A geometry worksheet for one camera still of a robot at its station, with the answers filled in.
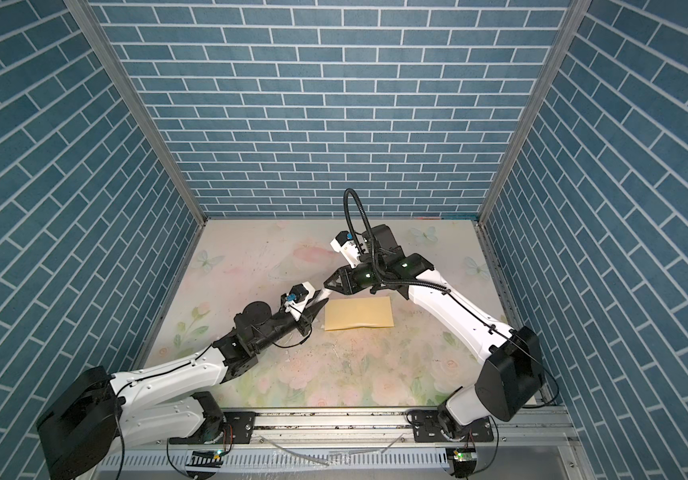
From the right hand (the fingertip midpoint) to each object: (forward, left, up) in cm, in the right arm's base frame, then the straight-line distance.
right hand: (327, 279), depth 74 cm
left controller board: (-37, +27, -26) cm, 53 cm away
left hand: (-3, +1, -4) cm, 5 cm away
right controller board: (-32, -37, -30) cm, 57 cm away
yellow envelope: (+5, -9, -26) cm, 28 cm away
